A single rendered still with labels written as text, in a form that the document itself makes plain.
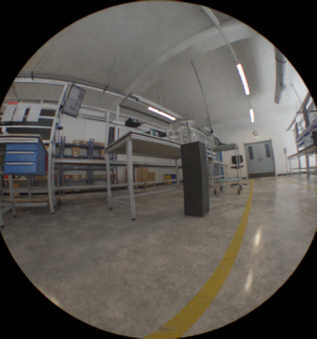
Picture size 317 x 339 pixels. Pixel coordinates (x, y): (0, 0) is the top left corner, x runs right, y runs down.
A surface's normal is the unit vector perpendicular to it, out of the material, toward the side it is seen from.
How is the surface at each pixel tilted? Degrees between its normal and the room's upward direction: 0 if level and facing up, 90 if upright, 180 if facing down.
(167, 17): 180
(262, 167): 90
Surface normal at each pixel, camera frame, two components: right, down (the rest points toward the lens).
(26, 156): 0.70, -0.09
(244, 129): -0.71, 0.00
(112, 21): 0.06, 1.00
